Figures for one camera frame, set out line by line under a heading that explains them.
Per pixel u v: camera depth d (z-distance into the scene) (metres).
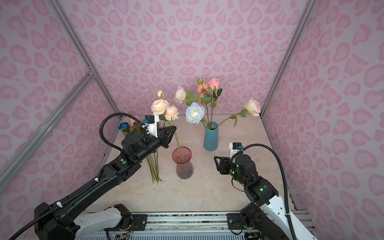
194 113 0.61
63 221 0.39
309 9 0.70
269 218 0.60
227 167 0.62
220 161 0.65
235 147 0.63
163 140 0.59
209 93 0.80
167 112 0.60
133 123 1.03
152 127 0.59
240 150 0.62
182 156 0.75
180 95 0.72
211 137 0.90
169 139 0.64
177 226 0.73
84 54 0.84
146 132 0.56
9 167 0.51
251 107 0.63
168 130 0.62
